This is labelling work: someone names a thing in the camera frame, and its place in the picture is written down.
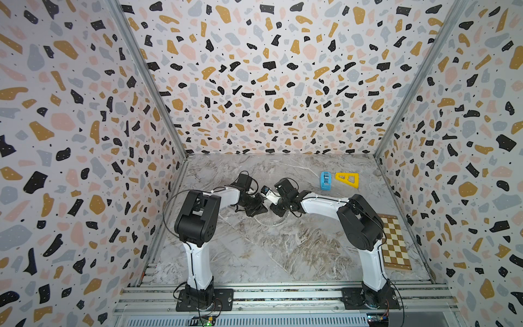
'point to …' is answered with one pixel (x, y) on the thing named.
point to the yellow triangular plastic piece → (346, 179)
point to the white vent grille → (253, 320)
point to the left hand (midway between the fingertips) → (271, 208)
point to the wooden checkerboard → (394, 252)
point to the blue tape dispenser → (326, 180)
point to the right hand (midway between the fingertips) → (273, 204)
